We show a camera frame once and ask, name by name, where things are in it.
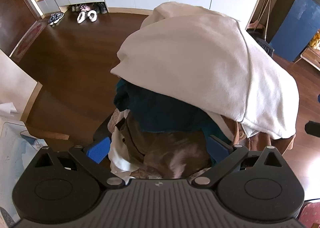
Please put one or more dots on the brown garment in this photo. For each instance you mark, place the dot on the brown garment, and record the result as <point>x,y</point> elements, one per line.
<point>170,147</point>

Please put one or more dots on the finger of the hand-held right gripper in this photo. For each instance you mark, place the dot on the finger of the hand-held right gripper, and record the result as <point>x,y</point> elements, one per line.
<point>313,128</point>

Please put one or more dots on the white shoe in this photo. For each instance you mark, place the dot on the white shoe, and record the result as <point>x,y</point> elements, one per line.
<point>75,7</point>

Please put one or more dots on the small wooden table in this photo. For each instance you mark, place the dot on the small wooden table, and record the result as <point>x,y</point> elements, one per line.
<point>310,57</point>

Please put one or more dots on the dark teal garment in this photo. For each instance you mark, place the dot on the dark teal garment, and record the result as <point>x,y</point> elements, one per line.
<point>160,110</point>

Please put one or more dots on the white paper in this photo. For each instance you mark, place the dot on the white paper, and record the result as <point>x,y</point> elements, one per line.
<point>7,107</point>

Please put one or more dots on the white cloth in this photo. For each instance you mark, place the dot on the white cloth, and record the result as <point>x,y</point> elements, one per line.
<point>120,157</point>

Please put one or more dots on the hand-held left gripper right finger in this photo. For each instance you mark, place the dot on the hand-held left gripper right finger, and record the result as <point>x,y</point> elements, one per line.
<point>218,150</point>

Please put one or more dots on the black chair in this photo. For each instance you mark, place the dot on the black chair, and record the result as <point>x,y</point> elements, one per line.
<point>101,130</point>

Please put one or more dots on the blue board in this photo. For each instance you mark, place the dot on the blue board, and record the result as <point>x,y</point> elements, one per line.
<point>295,25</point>

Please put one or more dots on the white sweatshirt with brown collar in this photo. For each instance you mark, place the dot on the white sweatshirt with brown collar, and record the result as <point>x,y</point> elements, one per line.
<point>200,62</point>

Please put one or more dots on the white side counter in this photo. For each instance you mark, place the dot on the white side counter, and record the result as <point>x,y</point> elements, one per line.
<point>15,82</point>

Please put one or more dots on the red doormat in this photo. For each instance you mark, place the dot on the red doormat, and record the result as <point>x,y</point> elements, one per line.
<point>28,37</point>

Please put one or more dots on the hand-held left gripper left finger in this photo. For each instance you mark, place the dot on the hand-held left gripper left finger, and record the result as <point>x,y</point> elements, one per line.
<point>98,150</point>

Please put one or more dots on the pink shoe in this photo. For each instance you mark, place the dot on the pink shoe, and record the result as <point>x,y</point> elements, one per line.
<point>85,7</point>

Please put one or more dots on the red patterned rug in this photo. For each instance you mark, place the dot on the red patterned rug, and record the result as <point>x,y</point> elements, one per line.
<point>311,215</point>

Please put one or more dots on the black shoes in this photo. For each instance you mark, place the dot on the black shoes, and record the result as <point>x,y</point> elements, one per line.
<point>101,7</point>

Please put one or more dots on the white fluffy slipper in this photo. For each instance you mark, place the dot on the white fluffy slipper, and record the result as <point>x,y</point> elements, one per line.
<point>92,15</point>
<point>81,17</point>

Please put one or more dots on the wooden strip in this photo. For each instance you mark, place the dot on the wooden strip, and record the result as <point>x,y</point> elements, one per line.
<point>47,134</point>

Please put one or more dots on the broom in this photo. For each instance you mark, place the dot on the broom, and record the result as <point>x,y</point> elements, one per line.
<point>266,7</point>

